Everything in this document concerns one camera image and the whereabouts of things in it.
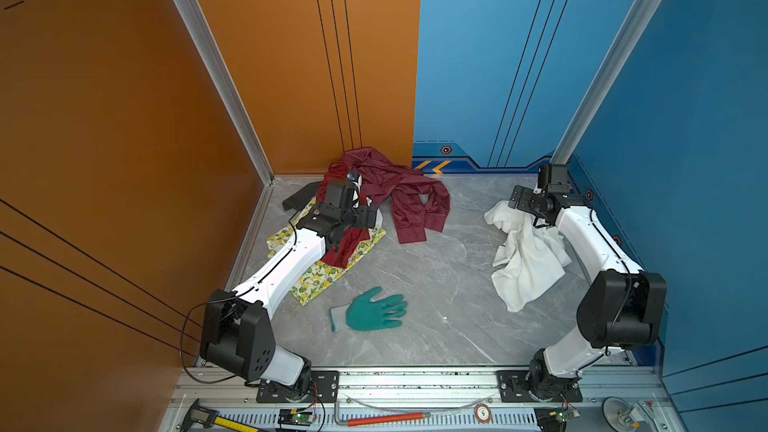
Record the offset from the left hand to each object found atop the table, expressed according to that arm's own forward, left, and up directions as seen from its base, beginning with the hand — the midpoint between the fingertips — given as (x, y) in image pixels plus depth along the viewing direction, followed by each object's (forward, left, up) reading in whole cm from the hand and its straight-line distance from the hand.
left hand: (360, 202), depth 85 cm
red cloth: (-4, +4, -15) cm, 16 cm away
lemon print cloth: (-12, +11, -21) cm, 27 cm away
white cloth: (-9, -52, -14) cm, 55 cm away
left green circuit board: (-49, +13, -22) cm, 55 cm away
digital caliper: (-49, +35, -20) cm, 63 cm away
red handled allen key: (-49, -7, -21) cm, 54 cm away
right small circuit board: (-48, -52, -19) cm, 73 cm away
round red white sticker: (-48, -32, -20) cm, 61 cm away
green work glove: (-24, -2, -21) cm, 32 cm away
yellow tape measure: (-50, +27, -21) cm, 61 cm away
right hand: (+4, -50, -2) cm, 50 cm away
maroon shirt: (+23, -6, -14) cm, 28 cm away
